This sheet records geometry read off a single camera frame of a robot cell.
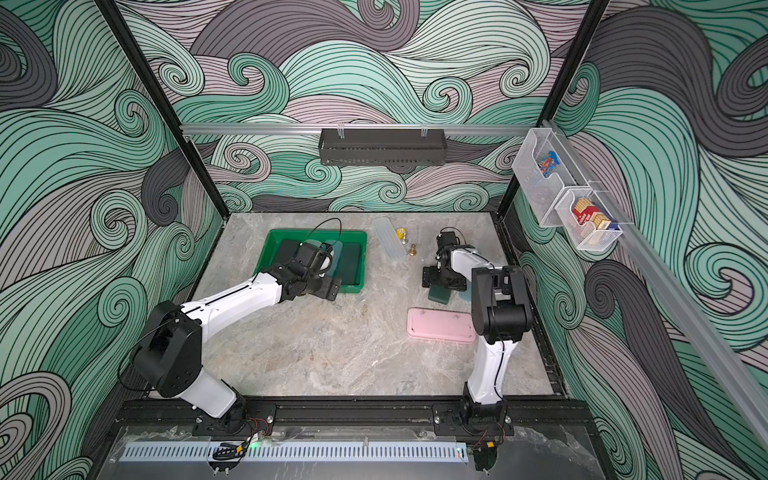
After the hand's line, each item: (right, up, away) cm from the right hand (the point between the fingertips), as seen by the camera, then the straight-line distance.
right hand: (445, 285), depth 99 cm
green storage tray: (-62, +10, +5) cm, 63 cm away
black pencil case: (-57, +11, +9) cm, 58 cm away
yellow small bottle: (-14, +18, +12) cm, 26 cm away
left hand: (-39, +4, -10) cm, 40 cm away
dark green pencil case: (-32, +7, +4) cm, 33 cm away
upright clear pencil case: (-19, +15, +11) cm, 27 cm away
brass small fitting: (-10, +12, +8) cm, 17 cm away
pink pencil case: (-4, -10, -12) cm, 16 cm away
